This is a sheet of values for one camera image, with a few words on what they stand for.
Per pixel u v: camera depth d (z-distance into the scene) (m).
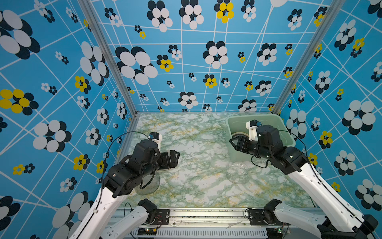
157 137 0.57
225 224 0.72
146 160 0.45
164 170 0.72
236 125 0.91
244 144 0.59
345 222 0.37
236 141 0.61
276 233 0.69
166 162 0.54
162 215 0.73
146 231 0.72
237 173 0.89
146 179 0.85
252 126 0.61
